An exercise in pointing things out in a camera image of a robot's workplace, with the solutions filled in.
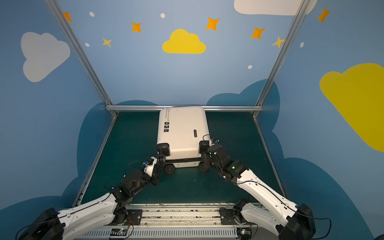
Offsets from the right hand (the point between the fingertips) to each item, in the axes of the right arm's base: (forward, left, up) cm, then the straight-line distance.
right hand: (206, 156), depth 79 cm
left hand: (-5, +24, -6) cm, 25 cm away
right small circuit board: (-31, -21, -19) cm, 42 cm away
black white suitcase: (+14, +12, +5) cm, 19 cm away
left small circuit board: (-35, +42, -19) cm, 58 cm away
